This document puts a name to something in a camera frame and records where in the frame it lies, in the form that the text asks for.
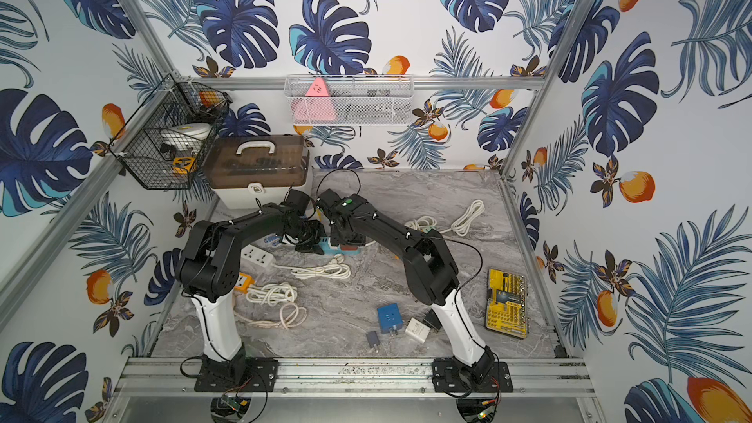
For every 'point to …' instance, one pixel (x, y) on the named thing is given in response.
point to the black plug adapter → (433, 320)
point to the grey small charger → (372, 339)
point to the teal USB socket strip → (327, 249)
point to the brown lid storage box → (250, 171)
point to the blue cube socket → (390, 318)
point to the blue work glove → (272, 239)
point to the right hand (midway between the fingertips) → (345, 238)
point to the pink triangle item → (316, 106)
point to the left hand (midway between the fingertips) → (328, 236)
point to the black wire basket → (165, 142)
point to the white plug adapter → (417, 330)
